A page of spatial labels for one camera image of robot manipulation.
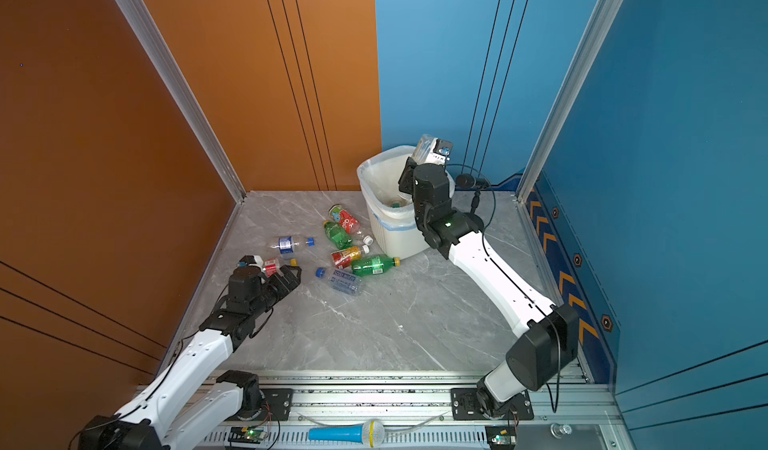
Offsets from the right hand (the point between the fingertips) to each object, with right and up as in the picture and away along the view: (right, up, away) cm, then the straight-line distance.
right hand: (414, 161), depth 73 cm
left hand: (-34, -30, +11) cm, 46 cm away
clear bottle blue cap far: (-41, -23, +26) cm, 54 cm away
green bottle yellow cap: (-11, -29, +20) cm, 37 cm away
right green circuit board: (+21, -67, -2) cm, 70 cm away
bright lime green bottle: (-5, -11, +5) cm, 13 cm away
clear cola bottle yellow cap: (-43, -29, +20) cm, 56 cm away
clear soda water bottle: (-21, -33, +16) cm, 42 cm away
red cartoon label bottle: (-21, -16, +31) cm, 41 cm away
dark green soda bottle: (-25, -20, +32) cm, 45 cm away
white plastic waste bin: (-4, -18, +11) cm, 21 cm away
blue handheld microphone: (-10, -62, -7) cm, 64 cm away
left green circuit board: (-40, -66, -3) cm, 77 cm away
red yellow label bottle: (-21, -26, +22) cm, 40 cm away
